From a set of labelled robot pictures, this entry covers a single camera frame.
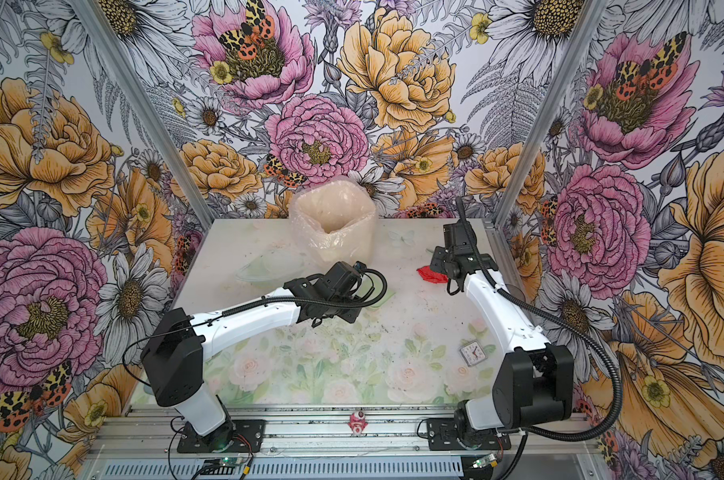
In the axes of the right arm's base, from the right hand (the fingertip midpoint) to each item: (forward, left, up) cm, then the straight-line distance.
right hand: (442, 267), depth 86 cm
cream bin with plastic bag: (+26, +33, -6) cm, 43 cm away
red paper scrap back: (+8, 0, -15) cm, 17 cm away
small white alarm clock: (-19, -8, -16) cm, 26 cm away
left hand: (-9, +26, -6) cm, 28 cm away
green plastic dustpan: (-13, +19, +10) cm, 25 cm away
